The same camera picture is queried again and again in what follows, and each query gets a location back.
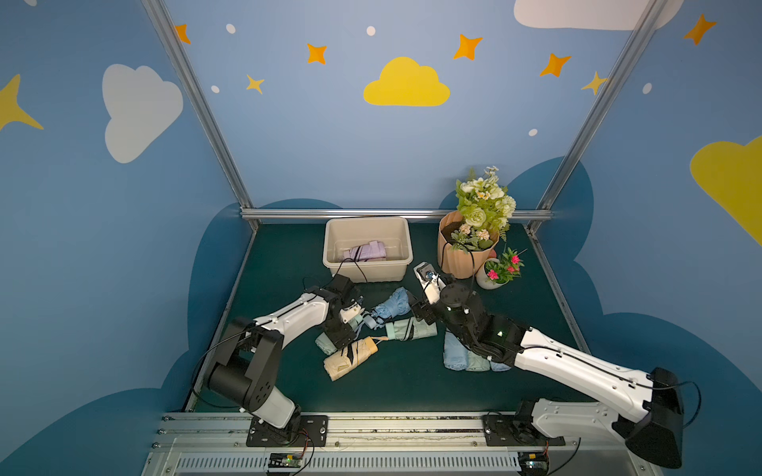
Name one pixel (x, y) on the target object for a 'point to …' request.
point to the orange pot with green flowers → (469, 235)
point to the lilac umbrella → (373, 250)
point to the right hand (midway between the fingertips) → (427, 281)
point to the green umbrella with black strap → (410, 328)
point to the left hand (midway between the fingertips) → (335, 325)
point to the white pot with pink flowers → (494, 273)
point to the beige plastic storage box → (343, 233)
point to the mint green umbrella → (323, 343)
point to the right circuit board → (533, 463)
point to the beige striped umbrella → (350, 355)
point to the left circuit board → (285, 462)
